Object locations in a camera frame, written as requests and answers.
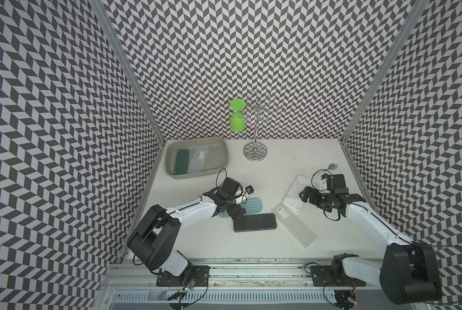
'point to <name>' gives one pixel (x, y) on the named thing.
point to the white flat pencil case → (292, 199)
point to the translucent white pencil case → (199, 160)
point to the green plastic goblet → (238, 119)
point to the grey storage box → (191, 157)
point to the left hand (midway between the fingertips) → (235, 201)
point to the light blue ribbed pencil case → (253, 206)
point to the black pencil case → (255, 221)
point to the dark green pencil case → (182, 161)
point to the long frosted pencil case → (296, 224)
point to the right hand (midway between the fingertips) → (308, 200)
